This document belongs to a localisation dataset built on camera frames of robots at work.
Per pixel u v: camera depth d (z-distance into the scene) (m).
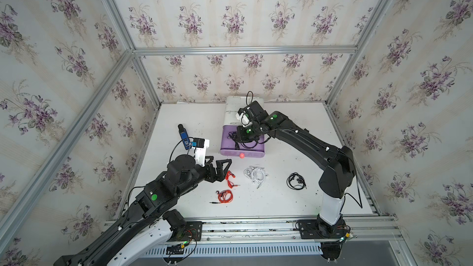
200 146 0.58
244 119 0.72
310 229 0.72
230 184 0.86
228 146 0.83
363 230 0.76
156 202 0.45
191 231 0.73
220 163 0.57
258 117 0.63
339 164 0.47
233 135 0.81
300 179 0.87
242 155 0.78
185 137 1.01
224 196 0.82
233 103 0.88
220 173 0.57
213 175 0.57
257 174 0.88
